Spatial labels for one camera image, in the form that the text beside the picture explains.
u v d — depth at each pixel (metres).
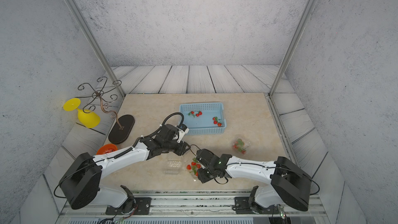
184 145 0.74
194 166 0.85
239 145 0.92
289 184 0.42
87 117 0.79
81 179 0.44
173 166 0.86
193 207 0.74
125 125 1.02
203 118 1.08
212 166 0.62
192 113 1.08
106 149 0.89
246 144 0.93
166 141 0.67
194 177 0.81
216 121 1.05
